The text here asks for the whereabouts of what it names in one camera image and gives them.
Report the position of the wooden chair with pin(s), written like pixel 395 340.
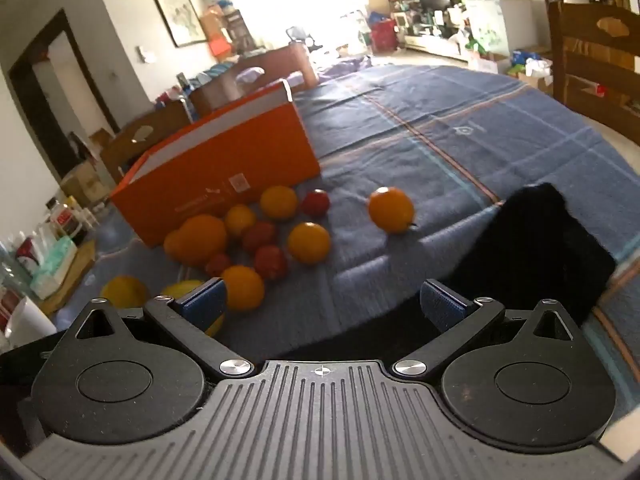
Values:
pixel 590 65
pixel 280 62
pixel 150 122

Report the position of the wooden board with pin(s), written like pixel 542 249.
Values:
pixel 75 280

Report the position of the dark bottle red label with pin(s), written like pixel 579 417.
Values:
pixel 65 222

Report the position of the framed wall painting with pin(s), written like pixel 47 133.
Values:
pixel 177 15

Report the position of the black cloth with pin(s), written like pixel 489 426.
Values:
pixel 530 250

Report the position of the small tangerine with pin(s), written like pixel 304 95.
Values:
pixel 171 246
pixel 240 220

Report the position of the small red apple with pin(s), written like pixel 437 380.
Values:
pixel 258 236
pixel 315 203
pixel 218 264
pixel 270 261

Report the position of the orange cardboard box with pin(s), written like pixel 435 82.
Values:
pixel 225 160

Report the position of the brown cardboard box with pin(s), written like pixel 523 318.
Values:
pixel 85 182

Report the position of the dark wooden door frame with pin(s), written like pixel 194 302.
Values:
pixel 20 90

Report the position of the green tissue box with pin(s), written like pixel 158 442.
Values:
pixel 52 267

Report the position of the white wall switch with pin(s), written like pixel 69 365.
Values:
pixel 146 54

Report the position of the narrow bookshelf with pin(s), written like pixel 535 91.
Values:
pixel 235 30

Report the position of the red basket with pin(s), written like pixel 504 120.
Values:
pixel 384 35

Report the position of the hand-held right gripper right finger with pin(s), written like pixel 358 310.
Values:
pixel 442 306

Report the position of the white low tv cabinet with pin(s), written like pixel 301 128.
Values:
pixel 435 45

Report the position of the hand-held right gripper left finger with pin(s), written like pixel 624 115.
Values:
pixel 202 300

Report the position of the blue plaid tablecloth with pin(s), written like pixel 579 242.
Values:
pixel 450 160

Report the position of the orange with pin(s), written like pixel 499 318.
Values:
pixel 202 238
pixel 243 287
pixel 391 209
pixel 279 201
pixel 308 242

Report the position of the orange paper bag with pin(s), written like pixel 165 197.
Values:
pixel 219 46

